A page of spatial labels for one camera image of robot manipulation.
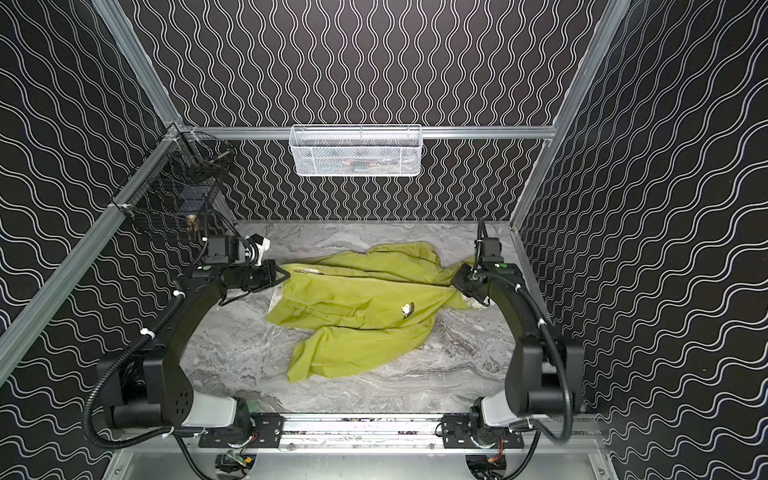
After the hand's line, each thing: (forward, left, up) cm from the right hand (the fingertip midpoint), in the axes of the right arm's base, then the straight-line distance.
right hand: (461, 283), depth 89 cm
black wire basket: (+24, +89, +18) cm, 94 cm away
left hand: (-2, +47, +8) cm, 48 cm away
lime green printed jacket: (-4, +30, -8) cm, 31 cm away
